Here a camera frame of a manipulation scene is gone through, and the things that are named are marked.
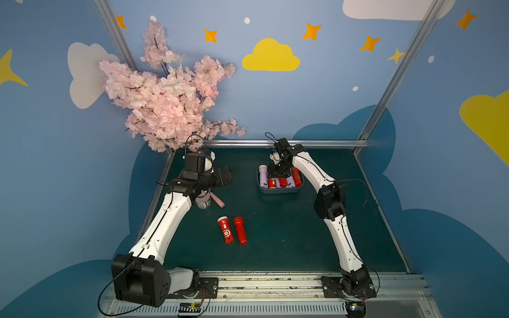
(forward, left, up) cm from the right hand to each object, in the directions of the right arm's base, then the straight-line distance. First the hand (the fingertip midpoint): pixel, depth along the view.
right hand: (275, 173), depth 101 cm
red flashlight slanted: (-2, -11, +1) cm, 11 cm away
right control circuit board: (-55, -31, -11) cm, 64 cm away
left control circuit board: (-59, +31, -9) cm, 67 cm away
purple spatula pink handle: (-17, +27, -6) cm, 32 cm away
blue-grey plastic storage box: (-7, -2, -5) cm, 9 cm away
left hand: (-14, +22, +17) cm, 31 cm away
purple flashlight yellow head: (-4, -8, 0) cm, 9 cm away
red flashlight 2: (-26, +16, -4) cm, 31 cm away
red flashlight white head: (-30, +22, -4) cm, 37 cm away
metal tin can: (-18, +34, -1) cm, 38 cm away
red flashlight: (-4, -4, -2) cm, 6 cm away
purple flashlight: (+1, +6, +1) cm, 7 cm away
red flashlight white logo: (-4, +2, -3) cm, 6 cm away
